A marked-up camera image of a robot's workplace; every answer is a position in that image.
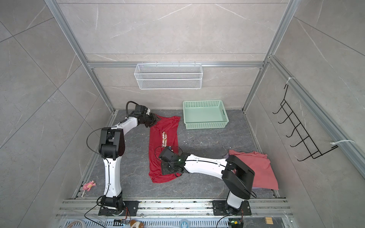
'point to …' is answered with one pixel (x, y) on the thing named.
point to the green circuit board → (235, 222)
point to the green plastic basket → (207, 114)
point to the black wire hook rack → (300, 130)
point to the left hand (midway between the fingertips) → (159, 116)
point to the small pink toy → (88, 185)
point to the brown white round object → (134, 223)
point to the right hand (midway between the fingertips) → (165, 167)
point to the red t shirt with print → (164, 133)
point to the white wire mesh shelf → (168, 76)
